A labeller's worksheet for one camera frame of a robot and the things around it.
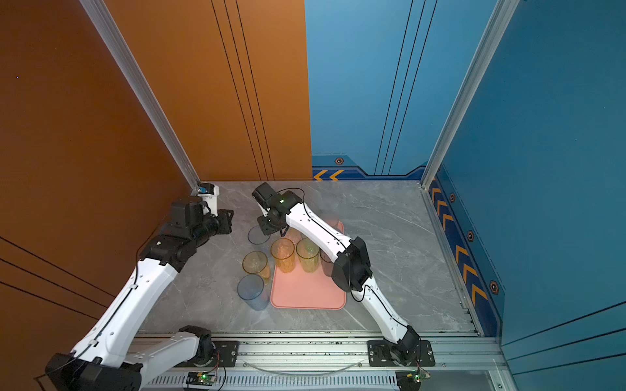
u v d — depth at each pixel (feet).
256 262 2.73
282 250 2.93
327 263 2.67
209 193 2.09
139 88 2.80
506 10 2.28
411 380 2.29
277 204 2.07
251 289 2.76
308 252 2.89
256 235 2.82
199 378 2.33
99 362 1.23
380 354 2.38
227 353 2.39
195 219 1.84
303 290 2.97
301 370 2.35
